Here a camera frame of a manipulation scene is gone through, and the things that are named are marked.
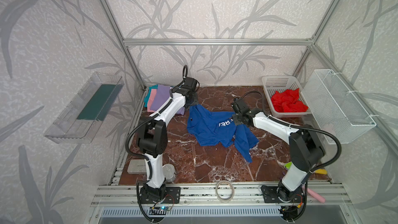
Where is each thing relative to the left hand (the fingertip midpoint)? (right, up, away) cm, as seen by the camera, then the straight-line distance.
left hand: (194, 96), depth 94 cm
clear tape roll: (+21, -47, -20) cm, 55 cm away
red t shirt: (+63, -3, +12) cm, 65 cm away
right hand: (+28, -10, 0) cm, 30 cm away
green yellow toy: (+66, -39, -16) cm, 79 cm away
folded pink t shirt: (-32, -3, +13) cm, 35 cm away
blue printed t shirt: (+10, -20, +2) cm, 22 cm away
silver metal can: (-11, -38, -17) cm, 43 cm away
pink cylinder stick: (+60, -47, -22) cm, 79 cm away
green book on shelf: (-37, -4, -29) cm, 47 cm away
